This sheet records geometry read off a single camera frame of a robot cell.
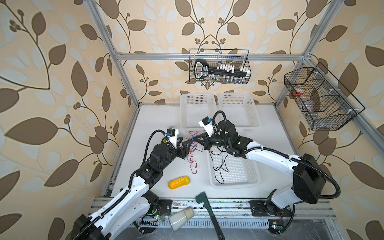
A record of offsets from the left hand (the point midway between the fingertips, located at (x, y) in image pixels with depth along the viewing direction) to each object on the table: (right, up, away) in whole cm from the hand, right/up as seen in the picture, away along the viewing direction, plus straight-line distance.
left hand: (188, 138), depth 74 cm
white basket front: (+22, -20, +11) cm, 31 cm away
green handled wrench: (+8, -31, +3) cm, 32 cm away
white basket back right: (+39, +19, +45) cm, 62 cm away
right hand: (+3, 0, +1) cm, 3 cm away
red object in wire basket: (+60, +24, +9) cm, 65 cm away
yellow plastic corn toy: (-5, -24, +6) cm, 25 cm away
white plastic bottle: (-4, -36, -5) cm, 37 cm away
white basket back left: (+2, +19, +46) cm, 50 cm away
